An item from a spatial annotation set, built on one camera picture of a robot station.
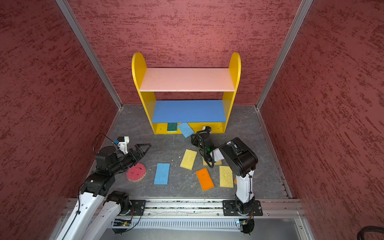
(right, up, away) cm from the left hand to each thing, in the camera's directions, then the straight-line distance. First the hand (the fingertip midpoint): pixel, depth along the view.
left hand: (148, 152), depth 73 cm
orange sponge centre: (+29, -18, +9) cm, 35 cm away
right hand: (+21, +3, +25) cm, 33 cm away
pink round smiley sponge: (-10, -14, +10) cm, 20 cm away
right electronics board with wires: (+49, -35, -3) cm, 60 cm away
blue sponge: (+4, -15, +12) cm, 20 cm away
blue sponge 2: (+17, +8, +30) cm, 35 cm away
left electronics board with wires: (-14, -35, -1) cm, 38 cm away
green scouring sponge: (+7, +11, +30) cm, 33 cm away
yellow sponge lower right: (+41, -17, +11) cm, 46 cm away
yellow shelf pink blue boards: (+3, +19, +22) cm, 29 cm away
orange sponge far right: (+46, -18, +8) cm, 50 cm away
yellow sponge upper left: (+19, -8, +17) cm, 27 cm away
